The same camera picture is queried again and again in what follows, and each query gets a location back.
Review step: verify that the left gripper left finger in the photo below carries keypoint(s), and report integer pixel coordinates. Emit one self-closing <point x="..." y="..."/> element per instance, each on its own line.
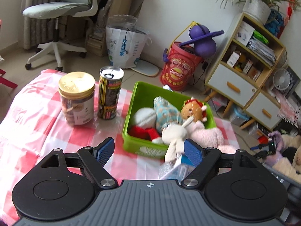
<point x="93" y="160"/>

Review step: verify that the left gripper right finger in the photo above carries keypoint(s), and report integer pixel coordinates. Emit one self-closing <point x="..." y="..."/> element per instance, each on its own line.
<point x="205" y="162"/>

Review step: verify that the pink plush toy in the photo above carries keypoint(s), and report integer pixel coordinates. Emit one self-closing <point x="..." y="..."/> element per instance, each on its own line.
<point x="209" y="137"/>

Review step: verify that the white bunny plush toy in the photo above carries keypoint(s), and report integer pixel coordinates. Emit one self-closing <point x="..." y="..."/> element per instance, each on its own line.
<point x="174" y="136"/>

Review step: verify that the teal patterned plush toy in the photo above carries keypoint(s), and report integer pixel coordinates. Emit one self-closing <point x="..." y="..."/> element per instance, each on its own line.
<point x="166" y="114"/>

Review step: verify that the santa claus plush toy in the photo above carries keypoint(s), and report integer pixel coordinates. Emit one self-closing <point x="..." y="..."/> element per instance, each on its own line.
<point x="144" y="126"/>

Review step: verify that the blue white milk carton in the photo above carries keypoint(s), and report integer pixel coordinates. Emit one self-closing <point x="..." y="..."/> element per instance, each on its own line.
<point x="176" y="170"/>

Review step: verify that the clear storage box blue lid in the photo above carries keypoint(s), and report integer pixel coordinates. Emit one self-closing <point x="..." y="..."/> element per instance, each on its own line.
<point x="237" y="116"/>

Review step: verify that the red white checkered tablecloth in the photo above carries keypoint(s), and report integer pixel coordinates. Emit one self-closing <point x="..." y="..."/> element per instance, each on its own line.
<point x="35" y="125"/>

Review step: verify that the cookie jar gold lid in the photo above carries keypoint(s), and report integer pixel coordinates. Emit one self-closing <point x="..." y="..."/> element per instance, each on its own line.
<point x="76" y="91"/>

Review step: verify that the green plastic bin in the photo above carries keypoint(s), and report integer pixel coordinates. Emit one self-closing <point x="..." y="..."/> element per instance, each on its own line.
<point x="143" y="97"/>

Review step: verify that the black yellow drink can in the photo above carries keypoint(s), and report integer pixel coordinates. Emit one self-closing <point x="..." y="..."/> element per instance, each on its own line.
<point x="109" y="88"/>

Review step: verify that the wooden shelf cabinet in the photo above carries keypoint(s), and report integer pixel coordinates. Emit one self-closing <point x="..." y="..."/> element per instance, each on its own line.
<point x="240" y="73"/>

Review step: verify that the red chips bucket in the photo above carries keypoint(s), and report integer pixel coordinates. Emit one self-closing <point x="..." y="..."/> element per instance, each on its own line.
<point x="180" y="65"/>

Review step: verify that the white round scale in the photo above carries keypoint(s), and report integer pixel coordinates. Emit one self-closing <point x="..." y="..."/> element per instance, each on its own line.
<point x="146" y="68"/>

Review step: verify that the white desk fan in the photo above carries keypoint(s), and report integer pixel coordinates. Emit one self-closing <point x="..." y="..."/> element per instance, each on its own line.
<point x="281" y="79"/>

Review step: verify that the purple hopper ball toy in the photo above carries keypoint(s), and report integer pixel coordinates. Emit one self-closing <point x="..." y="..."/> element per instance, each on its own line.
<point x="202" y="40"/>

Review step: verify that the white paper shopping bag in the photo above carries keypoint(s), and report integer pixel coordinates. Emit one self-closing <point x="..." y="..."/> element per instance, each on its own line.
<point x="125" y="41"/>

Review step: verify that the red plastic chair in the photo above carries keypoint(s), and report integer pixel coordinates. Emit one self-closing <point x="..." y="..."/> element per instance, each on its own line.
<point x="5" y="81"/>

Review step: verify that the white office chair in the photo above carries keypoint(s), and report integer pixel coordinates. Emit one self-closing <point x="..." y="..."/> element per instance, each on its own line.
<point x="55" y="10"/>

